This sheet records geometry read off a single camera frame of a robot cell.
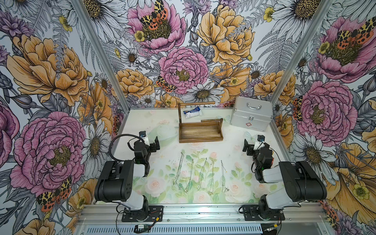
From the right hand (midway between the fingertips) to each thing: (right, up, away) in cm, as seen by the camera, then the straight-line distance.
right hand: (252, 142), depth 92 cm
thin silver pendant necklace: (-40, -25, -11) cm, 49 cm away
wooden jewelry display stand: (-27, +6, +16) cm, 32 cm away
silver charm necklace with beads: (-27, -25, -11) cm, 39 cm away
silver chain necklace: (-44, -9, +4) cm, 45 cm away
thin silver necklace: (-19, -25, -10) cm, 33 cm away
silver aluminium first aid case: (+3, +18, +8) cm, 20 cm away
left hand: (-64, +1, +1) cm, 64 cm away
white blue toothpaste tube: (-37, +20, +23) cm, 48 cm away
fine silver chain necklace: (-32, -19, -5) cm, 38 cm away
